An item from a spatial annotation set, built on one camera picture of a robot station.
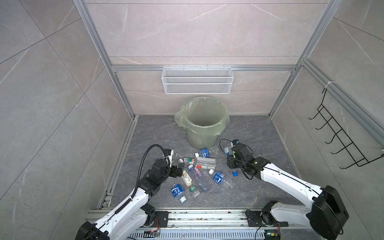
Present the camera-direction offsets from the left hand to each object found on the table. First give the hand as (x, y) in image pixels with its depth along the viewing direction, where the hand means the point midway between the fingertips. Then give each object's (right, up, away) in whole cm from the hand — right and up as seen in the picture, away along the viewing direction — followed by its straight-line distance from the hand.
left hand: (176, 159), depth 83 cm
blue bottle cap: (+32, -7, -3) cm, 33 cm away
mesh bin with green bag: (+16, +24, +14) cm, 32 cm away
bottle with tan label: (+6, -11, -1) cm, 12 cm away
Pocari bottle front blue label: (+1, -16, -6) cm, 17 cm away
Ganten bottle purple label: (+14, -12, 0) cm, 18 cm away
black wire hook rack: (+77, +5, -25) cm, 81 cm away
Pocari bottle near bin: (+16, +2, +9) cm, 19 cm away
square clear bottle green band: (+15, -4, +12) cm, 20 cm away
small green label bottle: (+10, -16, -3) cm, 19 cm away
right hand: (+32, +1, +3) cm, 32 cm away
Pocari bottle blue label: (+25, -11, -1) cm, 28 cm away
